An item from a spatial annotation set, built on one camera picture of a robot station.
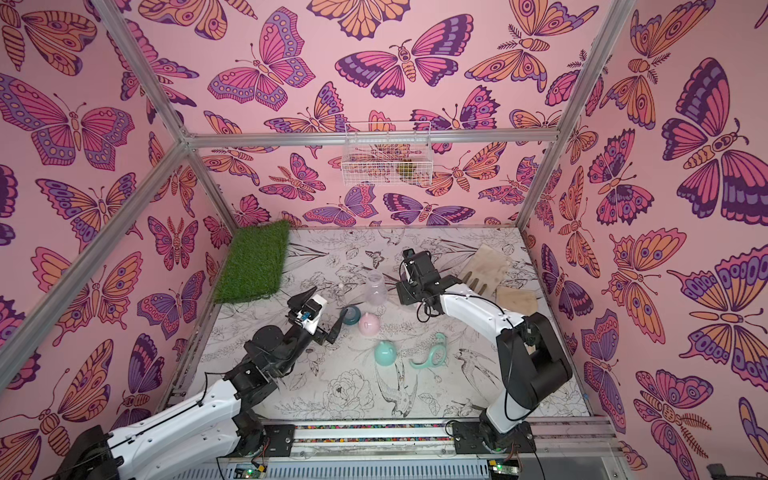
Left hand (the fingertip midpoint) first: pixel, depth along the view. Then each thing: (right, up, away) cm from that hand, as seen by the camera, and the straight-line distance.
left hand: (331, 296), depth 74 cm
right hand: (+22, +2, +17) cm, 28 cm away
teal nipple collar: (+3, -9, +21) cm, 23 cm away
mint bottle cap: (+13, -18, +11) cm, 25 cm away
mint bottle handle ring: (+26, -20, +9) cm, 34 cm away
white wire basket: (+14, +43, +21) cm, 50 cm away
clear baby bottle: (+10, -1, +23) cm, 25 cm away
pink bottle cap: (+8, -11, +16) cm, 21 cm away
